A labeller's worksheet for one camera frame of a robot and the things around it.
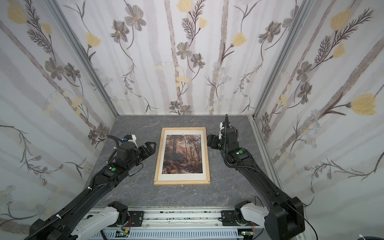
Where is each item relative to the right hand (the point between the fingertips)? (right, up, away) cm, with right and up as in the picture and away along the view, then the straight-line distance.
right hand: (211, 134), depth 79 cm
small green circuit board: (-45, -49, -7) cm, 67 cm away
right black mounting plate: (+8, -42, -5) cm, 43 cm away
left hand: (-33, -5, 0) cm, 34 cm away
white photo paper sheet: (-17, -14, +19) cm, 29 cm away
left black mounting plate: (-39, -42, -6) cm, 57 cm away
